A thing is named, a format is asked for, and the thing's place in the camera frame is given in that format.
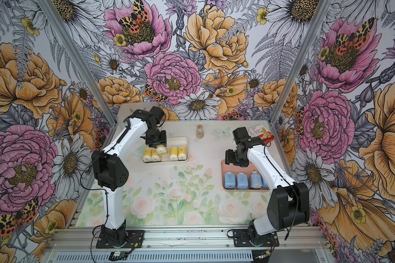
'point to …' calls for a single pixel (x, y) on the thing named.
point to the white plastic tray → (177, 141)
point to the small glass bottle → (199, 131)
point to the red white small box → (259, 131)
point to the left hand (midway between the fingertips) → (160, 149)
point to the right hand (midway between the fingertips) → (231, 165)
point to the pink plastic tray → (235, 170)
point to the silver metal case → (127, 109)
